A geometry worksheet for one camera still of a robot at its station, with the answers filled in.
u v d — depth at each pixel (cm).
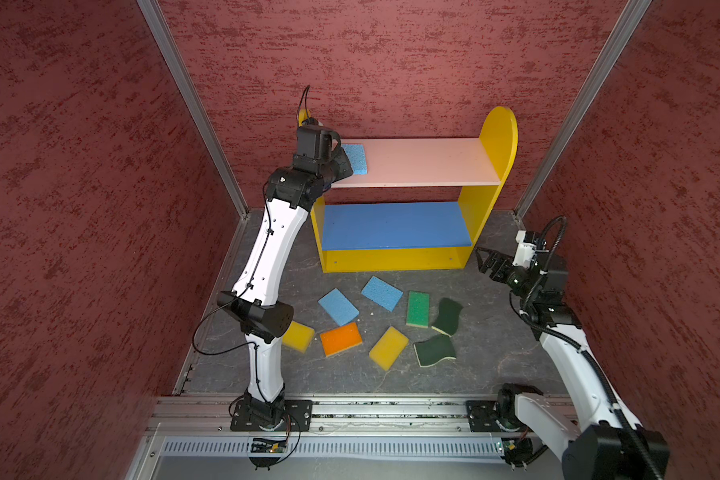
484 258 73
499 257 70
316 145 53
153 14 71
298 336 89
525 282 65
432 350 84
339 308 92
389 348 86
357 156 76
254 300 47
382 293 96
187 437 74
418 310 92
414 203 121
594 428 40
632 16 72
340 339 85
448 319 93
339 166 65
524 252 69
